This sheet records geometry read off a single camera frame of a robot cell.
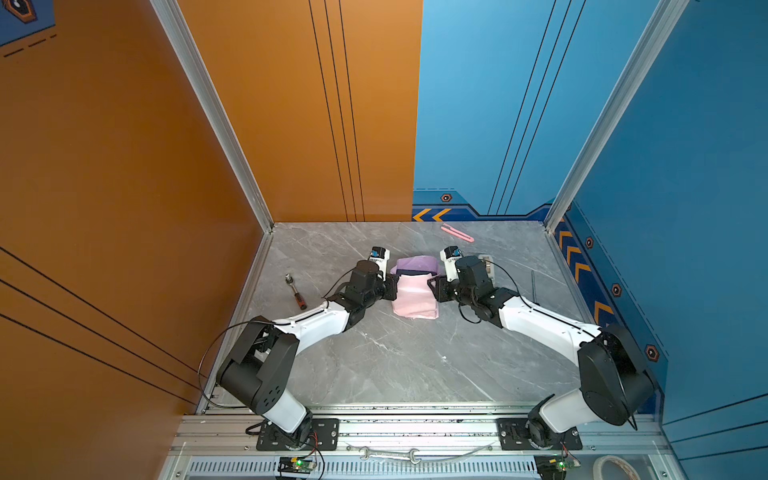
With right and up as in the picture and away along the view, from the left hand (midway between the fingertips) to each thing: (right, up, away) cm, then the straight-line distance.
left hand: (400, 275), depth 89 cm
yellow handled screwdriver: (+46, -5, +13) cm, 49 cm away
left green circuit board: (-26, -44, -18) cm, 54 cm away
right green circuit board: (+36, -44, -18) cm, 60 cm away
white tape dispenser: (+31, +4, +13) cm, 34 cm away
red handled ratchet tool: (-33, -9, +8) cm, 35 cm away
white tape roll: (+45, -43, -21) cm, 65 cm away
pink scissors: (+23, +15, +28) cm, 39 cm away
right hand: (+9, -2, -2) cm, 9 cm away
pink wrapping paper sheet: (+5, -7, 0) cm, 8 cm away
